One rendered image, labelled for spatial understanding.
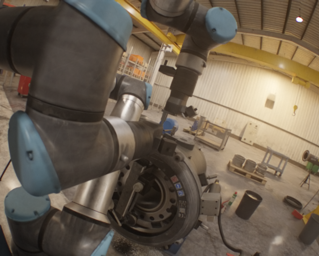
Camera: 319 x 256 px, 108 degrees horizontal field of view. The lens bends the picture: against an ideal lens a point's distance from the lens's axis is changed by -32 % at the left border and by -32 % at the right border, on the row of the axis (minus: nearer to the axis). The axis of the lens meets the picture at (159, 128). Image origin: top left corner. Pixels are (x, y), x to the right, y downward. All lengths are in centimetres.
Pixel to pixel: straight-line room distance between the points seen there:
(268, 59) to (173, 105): 1191
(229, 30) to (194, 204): 77
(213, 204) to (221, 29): 77
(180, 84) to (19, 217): 58
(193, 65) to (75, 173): 42
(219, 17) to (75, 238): 63
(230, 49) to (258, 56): 203
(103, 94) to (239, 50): 1241
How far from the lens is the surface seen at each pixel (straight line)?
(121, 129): 24
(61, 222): 50
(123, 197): 104
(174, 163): 84
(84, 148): 17
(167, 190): 104
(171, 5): 33
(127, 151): 25
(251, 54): 1238
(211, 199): 90
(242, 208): 266
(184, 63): 51
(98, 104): 16
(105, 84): 16
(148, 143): 31
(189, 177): 86
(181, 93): 50
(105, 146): 20
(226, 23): 43
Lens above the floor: 120
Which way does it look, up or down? 10 degrees down
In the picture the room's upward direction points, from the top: 19 degrees clockwise
